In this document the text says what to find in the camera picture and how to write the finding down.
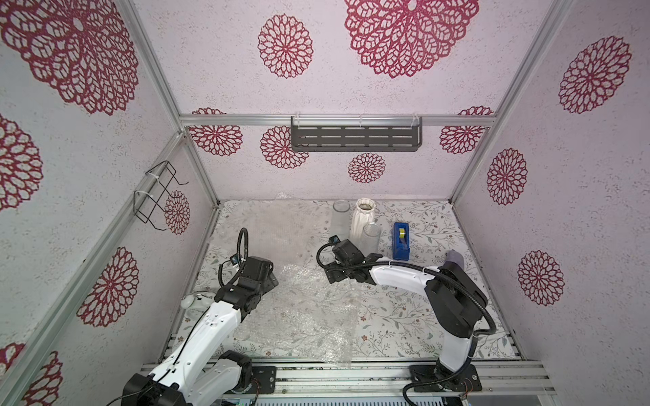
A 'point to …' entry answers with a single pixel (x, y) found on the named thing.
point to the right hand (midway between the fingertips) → (334, 263)
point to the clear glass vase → (340, 220)
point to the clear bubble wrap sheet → (306, 314)
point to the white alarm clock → (196, 302)
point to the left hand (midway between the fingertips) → (262, 281)
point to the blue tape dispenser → (401, 241)
